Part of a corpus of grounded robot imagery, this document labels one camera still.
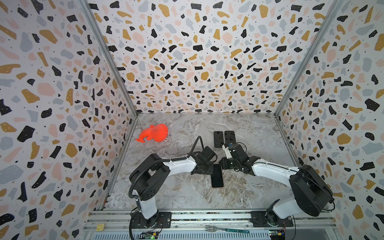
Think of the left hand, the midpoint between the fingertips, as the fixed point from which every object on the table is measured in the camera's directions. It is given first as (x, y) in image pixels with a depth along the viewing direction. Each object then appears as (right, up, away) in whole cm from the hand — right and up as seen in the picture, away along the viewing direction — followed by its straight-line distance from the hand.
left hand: (212, 169), depth 88 cm
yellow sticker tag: (-54, -22, -18) cm, 61 cm away
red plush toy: (-35, +21, +12) cm, 43 cm away
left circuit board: (-30, -26, -18) cm, 44 cm away
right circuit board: (+30, -27, -17) cm, 44 cm away
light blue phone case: (+6, +15, +17) cm, 24 cm away
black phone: (+3, -5, 0) cm, 6 cm away
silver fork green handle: (-1, -23, -18) cm, 29 cm away
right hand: (+3, +6, -1) cm, 6 cm away
